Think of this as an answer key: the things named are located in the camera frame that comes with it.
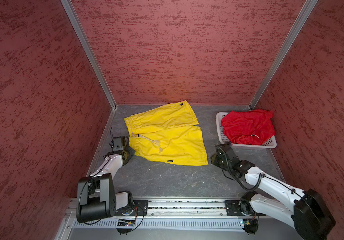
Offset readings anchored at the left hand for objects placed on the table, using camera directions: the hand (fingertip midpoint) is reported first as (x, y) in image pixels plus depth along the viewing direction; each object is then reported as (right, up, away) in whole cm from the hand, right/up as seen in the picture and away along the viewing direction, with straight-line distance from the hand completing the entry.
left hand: (132, 154), depth 91 cm
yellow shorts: (+23, +12, +10) cm, 28 cm away
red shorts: (+78, +17, +9) cm, 80 cm away
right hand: (+49, -3, -5) cm, 49 cm away
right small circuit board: (+64, -30, -20) cm, 74 cm away
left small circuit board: (+1, -30, -18) cm, 35 cm away
